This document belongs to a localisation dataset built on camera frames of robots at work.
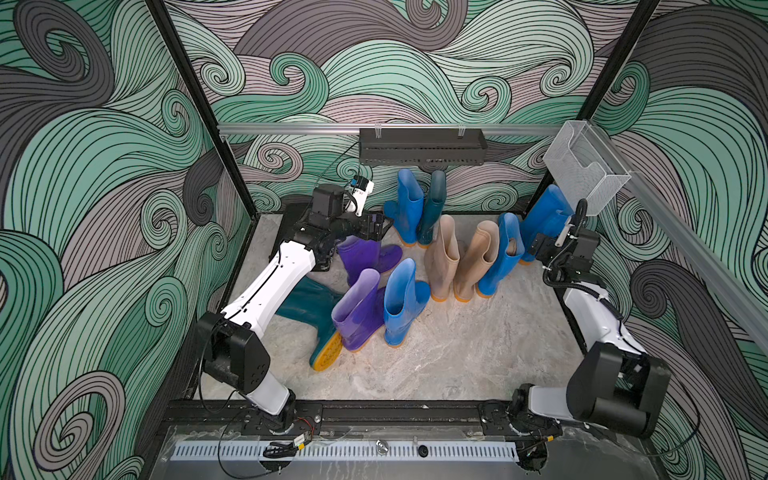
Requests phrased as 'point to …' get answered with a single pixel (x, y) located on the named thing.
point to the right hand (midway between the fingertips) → (550, 239)
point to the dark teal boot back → (432, 209)
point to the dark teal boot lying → (316, 299)
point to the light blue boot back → (405, 213)
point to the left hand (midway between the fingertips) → (380, 212)
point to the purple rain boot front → (360, 312)
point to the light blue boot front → (404, 298)
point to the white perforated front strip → (212, 451)
